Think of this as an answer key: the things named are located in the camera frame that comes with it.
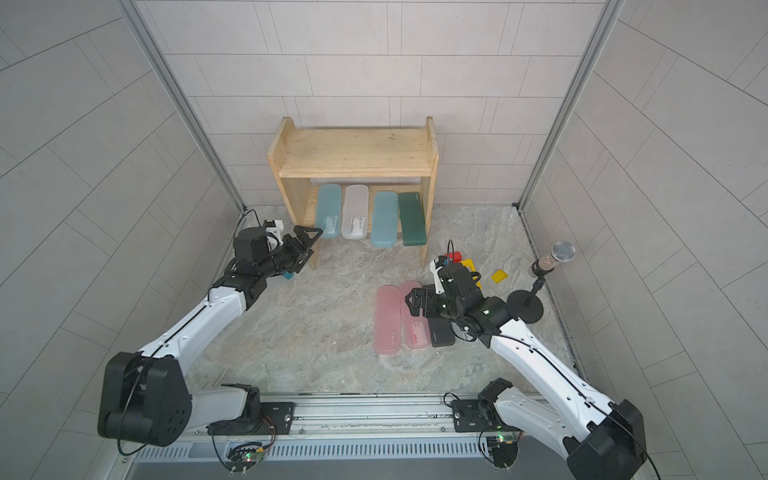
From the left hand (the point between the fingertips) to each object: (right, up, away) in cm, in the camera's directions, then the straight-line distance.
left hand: (323, 237), depth 81 cm
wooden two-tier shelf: (+7, +17, +13) cm, 23 cm away
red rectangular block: (+41, -8, +26) cm, 49 cm away
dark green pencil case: (+24, +5, +4) cm, 25 cm away
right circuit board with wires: (+44, -48, -13) cm, 66 cm away
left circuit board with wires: (-14, -48, -15) cm, 52 cm away
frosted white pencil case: (+8, +7, +6) cm, 12 cm away
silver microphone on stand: (+61, -22, +10) cm, 65 cm away
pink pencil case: (+25, -27, +4) cm, 37 cm away
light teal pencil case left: (0, +8, +8) cm, 11 cm away
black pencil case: (+33, -27, +2) cm, 42 cm away
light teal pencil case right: (+16, +5, +5) cm, 18 cm away
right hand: (+26, -16, -4) cm, 31 cm away
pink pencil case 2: (+17, -25, +6) cm, 31 cm away
